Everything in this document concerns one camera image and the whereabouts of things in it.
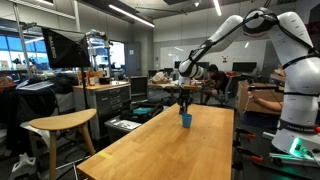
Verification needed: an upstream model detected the metal light stand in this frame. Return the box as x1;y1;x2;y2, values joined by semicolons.
12;2;38;80

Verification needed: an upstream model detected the grey door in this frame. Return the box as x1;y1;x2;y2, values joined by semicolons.
124;41;142;78

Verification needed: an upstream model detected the white plastic foot stand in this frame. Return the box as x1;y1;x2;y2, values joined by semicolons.
9;152;38;180

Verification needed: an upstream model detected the brown cardboard box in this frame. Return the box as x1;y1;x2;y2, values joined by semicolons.
236;79;285;116

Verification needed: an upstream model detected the grey drawer cabinet wooden top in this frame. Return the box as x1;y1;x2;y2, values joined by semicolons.
72;80;132;141

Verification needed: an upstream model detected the black photo softbox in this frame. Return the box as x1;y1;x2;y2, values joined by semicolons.
41;27;92;70

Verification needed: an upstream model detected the orange handled bar clamp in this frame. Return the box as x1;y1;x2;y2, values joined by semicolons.
232;146;264;172
234;127;257;146

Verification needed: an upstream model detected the orange bottle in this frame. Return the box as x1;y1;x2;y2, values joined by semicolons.
87;71;96;87

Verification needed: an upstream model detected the long ceiling light strip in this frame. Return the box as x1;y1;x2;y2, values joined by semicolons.
107;3;156;29

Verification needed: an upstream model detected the black bag with teal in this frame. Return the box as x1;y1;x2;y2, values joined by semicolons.
119;101;165;125

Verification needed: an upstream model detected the yellow tape strip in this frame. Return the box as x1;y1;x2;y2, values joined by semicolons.
97;151;115;161

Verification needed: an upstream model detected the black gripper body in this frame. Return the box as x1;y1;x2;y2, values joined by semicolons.
178;85;193;105

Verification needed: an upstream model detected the wooden stool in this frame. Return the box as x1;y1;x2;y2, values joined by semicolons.
29;108;98;180

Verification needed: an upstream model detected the cluttered wooden work desk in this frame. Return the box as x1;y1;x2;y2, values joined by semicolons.
147;71;204;105

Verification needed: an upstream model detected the bare person forearm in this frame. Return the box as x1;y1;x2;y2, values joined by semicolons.
247;94;284;113

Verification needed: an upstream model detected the black computer monitor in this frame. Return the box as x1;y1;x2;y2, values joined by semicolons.
231;61;258;74

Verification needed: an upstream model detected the grey plastic case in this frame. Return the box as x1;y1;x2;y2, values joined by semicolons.
104;116;143;142

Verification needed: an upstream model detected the seated person in dark shirt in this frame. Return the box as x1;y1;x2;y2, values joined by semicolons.
201;64;231;105

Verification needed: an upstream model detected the light blue plastic cup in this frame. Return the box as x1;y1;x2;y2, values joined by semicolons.
181;113;193;129

